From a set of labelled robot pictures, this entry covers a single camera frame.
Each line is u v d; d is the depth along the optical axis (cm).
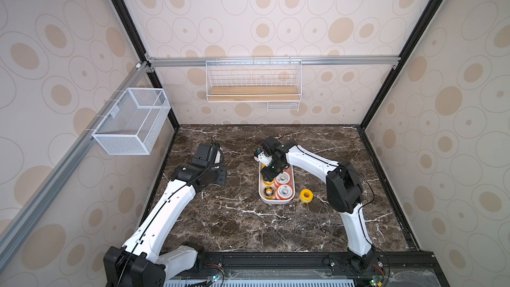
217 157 63
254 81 100
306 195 90
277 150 71
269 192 91
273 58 92
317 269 73
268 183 94
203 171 52
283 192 89
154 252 40
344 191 54
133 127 106
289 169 95
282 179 93
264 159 86
